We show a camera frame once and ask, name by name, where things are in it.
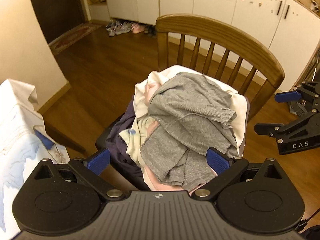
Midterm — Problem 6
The wooden chair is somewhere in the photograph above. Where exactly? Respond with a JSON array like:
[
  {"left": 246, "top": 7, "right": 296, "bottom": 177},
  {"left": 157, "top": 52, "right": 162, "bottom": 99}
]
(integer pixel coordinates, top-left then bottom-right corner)
[{"left": 95, "top": 14, "right": 285, "bottom": 191}]

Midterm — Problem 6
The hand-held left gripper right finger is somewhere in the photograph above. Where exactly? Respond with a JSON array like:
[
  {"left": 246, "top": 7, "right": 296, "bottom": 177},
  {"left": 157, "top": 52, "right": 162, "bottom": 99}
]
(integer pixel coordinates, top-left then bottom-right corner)
[{"left": 190, "top": 147, "right": 288, "bottom": 202}]

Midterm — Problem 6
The black cable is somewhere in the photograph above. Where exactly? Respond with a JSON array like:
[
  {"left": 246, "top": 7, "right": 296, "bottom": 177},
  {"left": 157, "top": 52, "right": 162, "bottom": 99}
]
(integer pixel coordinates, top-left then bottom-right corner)
[{"left": 297, "top": 204, "right": 320, "bottom": 232}]

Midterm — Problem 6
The patterned doormat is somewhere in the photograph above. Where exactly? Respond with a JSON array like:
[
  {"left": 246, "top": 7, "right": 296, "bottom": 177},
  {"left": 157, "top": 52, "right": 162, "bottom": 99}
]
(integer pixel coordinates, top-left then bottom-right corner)
[{"left": 48, "top": 22, "right": 103, "bottom": 56}]

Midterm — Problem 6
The dark door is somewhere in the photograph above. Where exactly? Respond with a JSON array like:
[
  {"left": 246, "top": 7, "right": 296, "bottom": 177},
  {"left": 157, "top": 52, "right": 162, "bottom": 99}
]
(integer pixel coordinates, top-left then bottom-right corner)
[{"left": 25, "top": 0, "right": 87, "bottom": 44}]

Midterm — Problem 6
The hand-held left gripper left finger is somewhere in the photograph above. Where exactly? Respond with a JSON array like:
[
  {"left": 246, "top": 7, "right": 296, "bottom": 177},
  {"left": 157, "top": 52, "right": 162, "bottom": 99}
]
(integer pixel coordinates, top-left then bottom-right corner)
[{"left": 32, "top": 148, "right": 125, "bottom": 202}]

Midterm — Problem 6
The row of shoes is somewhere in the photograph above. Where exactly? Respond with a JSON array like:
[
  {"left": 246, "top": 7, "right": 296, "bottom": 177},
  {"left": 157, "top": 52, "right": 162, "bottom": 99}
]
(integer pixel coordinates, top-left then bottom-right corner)
[{"left": 105, "top": 19, "right": 157, "bottom": 38}]

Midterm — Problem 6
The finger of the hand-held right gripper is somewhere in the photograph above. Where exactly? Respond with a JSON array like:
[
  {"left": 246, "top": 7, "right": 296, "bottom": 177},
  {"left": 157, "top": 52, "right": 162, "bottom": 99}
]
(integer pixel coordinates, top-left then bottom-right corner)
[
  {"left": 254, "top": 110, "right": 320, "bottom": 143},
  {"left": 274, "top": 81, "right": 320, "bottom": 113}
]

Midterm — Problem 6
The grey shirt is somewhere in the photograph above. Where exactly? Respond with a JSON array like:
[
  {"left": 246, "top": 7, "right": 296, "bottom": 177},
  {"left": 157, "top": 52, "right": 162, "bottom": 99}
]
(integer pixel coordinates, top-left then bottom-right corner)
[{"left": 139, "top": 72, "right": 238, "bottom": 191}]

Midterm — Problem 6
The white wardrobe cabinet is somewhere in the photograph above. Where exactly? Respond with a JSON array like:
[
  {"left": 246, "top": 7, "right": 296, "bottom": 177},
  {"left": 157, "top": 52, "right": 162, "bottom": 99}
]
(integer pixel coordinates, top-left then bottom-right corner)
[{"left": 104, "top": 0, "right": 320, "bottom": 92}]

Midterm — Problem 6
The cream garment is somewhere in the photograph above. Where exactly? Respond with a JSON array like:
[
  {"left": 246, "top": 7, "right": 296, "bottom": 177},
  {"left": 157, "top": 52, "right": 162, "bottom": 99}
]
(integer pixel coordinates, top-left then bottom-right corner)
[{"left": 119, "top": 65, "right": 250, "bottom": 164}]

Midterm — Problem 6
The dark purple garment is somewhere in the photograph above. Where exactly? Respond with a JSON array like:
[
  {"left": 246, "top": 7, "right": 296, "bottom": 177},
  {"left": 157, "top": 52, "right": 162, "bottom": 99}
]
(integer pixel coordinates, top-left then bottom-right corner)
[{"left": 105, "top": 100, "right": 148, "bottom": 183}]

